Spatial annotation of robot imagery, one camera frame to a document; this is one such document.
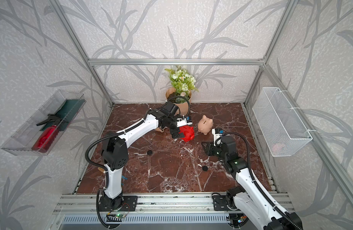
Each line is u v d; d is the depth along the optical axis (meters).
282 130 0.61
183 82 0.94
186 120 0.77
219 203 0.74
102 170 0.84
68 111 0.75
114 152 0.51
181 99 1.02
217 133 0.71
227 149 0.59
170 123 0.75
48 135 0.60
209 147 0.69
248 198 0.59
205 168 0.87
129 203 0.73
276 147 0.71
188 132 0.92
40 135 0.60
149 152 0.93
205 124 0.96
